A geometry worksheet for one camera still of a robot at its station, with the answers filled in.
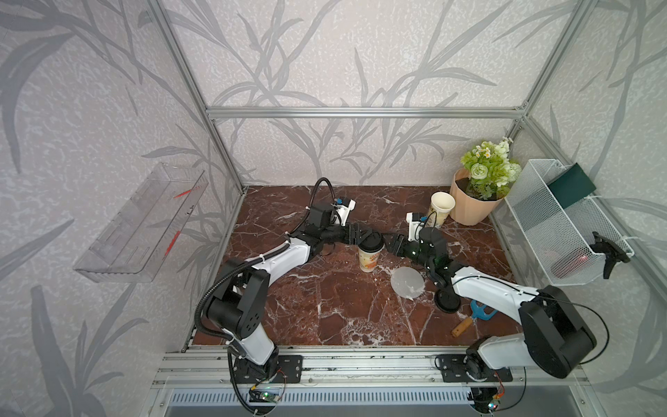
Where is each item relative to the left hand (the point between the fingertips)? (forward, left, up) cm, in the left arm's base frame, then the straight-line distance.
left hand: (364, 233), depth 86 cm
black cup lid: (-17, -28, -14) cm, 36 cm away
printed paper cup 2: (+15, -30, -2) cm, 33 cm away
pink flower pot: (+14, -40, -4) cm, 43 cm away
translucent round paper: (-10, -16, -15) cm, 24 cm away
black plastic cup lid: (-5, -3, +2) cm, 6 cm away
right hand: (-1, -7, 0) cm, 7 cm away
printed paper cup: (-7, -1, -6) cm, 10 cm away
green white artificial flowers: (+16, -43, +13) cm, 48 cm away
